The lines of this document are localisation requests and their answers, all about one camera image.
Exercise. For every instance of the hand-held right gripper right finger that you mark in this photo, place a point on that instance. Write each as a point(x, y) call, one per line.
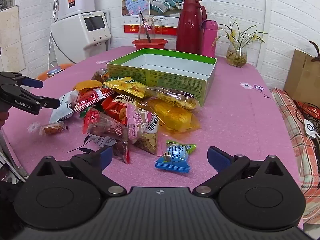
point(217, 158)

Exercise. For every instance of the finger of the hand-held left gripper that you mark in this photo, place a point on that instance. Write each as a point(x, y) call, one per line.
point(50, 102)
point(33, 83)

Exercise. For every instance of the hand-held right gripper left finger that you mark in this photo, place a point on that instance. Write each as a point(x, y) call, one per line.
point(106, 156)

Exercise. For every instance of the white blue packet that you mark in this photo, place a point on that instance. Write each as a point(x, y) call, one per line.
point(62, 112)

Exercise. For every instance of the orange snack packet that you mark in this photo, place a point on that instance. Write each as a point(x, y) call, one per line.
point(86, 85)

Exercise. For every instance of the red chip packet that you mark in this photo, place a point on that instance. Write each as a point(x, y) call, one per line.
point(117, 107)

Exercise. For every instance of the yellow chip packet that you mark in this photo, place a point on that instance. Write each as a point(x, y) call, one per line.
point(125, 85)

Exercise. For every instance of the green cardboard box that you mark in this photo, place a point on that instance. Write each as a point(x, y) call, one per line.
point(175, 80)

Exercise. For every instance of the blue white jar lid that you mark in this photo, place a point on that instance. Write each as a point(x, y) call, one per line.
point(54, 71)

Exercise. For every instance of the small clear pastry packet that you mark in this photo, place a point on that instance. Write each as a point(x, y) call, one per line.
point(52, 130)

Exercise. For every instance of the red date packet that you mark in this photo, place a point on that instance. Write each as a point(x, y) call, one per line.
point(105, 127)

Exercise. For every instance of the pink floral tablecloth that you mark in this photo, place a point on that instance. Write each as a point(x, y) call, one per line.
point(237, 130)

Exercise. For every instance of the orange stool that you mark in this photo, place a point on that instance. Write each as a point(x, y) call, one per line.
point(66, 67)

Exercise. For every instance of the red checked packet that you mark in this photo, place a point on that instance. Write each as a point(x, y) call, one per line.
point(87, 100)

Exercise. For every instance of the blue green candy packet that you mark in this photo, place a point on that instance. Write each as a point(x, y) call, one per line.
point(175, 160)

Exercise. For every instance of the pink seed packet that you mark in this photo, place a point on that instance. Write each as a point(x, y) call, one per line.
point(142, 130)

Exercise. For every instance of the clear packet with orange ends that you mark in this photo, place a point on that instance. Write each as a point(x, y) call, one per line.
point(100, 76)

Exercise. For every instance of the white appliance with screen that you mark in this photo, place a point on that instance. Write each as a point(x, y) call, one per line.
point(70, 37)

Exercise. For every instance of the yellow corn packet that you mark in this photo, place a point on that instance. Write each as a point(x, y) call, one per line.
point(172, 115)

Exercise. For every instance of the clear peanut packet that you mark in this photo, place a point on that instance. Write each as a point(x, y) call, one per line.
point(175, 97)

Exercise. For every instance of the plaid cloth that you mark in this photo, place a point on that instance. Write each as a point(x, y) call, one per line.
point(287, 115)

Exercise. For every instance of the white water purifier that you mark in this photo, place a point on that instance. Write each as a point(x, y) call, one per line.
point(75, 0)

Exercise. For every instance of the small white device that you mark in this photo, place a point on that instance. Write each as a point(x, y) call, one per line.
point(310, 127)

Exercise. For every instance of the glass vase with plant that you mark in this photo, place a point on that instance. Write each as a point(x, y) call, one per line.
point(236, 57)

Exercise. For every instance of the red plastic basin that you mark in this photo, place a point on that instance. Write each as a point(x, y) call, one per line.
point(140, 45)

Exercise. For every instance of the brown cardboard box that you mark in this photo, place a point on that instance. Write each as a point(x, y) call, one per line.
point(300, 80)

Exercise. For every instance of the pink insulated bottle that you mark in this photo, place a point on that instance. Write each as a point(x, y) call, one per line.
point(209, 40)

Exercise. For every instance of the dark stirring stick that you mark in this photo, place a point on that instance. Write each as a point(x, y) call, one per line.
point(145, 26)

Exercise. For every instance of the clear glass jar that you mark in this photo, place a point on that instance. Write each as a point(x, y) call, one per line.
point(156, 30)

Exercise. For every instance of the red thermos jug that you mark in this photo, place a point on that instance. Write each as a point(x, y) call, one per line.
point(190, 30)

